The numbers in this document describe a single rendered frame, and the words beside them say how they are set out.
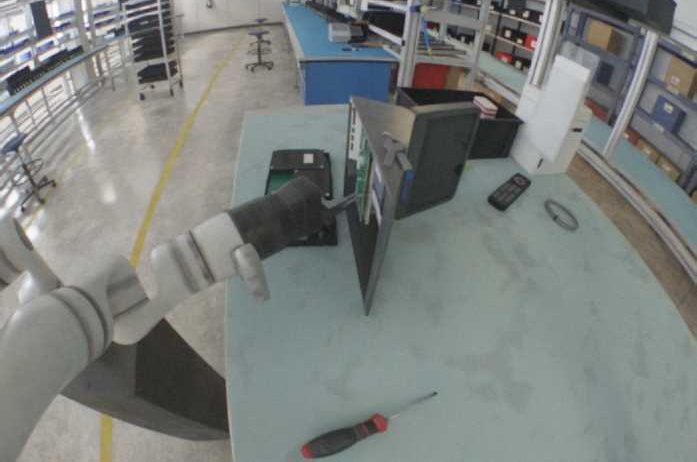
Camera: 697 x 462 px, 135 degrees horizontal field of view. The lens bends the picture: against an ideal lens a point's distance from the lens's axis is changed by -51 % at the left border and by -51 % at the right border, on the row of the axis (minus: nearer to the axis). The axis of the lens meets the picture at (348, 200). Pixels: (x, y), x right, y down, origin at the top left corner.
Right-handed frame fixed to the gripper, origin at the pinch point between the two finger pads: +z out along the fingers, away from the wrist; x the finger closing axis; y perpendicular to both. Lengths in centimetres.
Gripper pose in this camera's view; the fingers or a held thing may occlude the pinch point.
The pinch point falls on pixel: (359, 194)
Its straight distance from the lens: 42.3
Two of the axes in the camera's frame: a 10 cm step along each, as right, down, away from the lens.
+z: 7.6, -3.9, 5.2
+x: -0.6, 7.6, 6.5
